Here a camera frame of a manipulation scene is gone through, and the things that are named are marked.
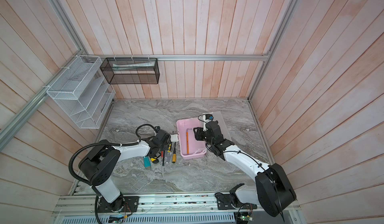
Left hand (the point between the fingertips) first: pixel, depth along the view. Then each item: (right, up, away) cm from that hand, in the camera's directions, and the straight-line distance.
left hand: (163, 146), depth 95 cm
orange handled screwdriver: (+7, -4, -5) cm, 10 cm away
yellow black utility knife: (-5, -6, -8) cm, 11 cm away
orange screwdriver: (+16, +3, +1) cm, 16 cm away
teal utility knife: (-9, -8, -7) cm, 14 cm away
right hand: (+20, +12, -9) cm, 26 cm away
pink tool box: (+17, 0, -1) cm, 17 cm away
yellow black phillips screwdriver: (+4, 0, -4) cm, 6 cm away
